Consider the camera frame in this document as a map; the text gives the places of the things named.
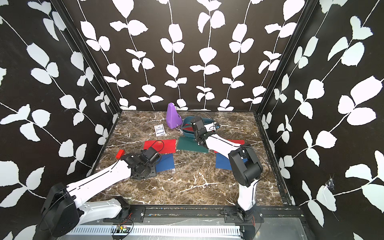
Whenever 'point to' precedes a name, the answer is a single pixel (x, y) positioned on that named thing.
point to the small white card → (159, 130)
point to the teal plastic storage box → (187, 120)
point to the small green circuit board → (120, 228)
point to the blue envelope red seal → (222, 162)
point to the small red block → (120, 153)
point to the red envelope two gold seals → (188, 127)
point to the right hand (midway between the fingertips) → (195, 119)
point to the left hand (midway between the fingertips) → (153, 171)
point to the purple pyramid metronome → (173, 119)
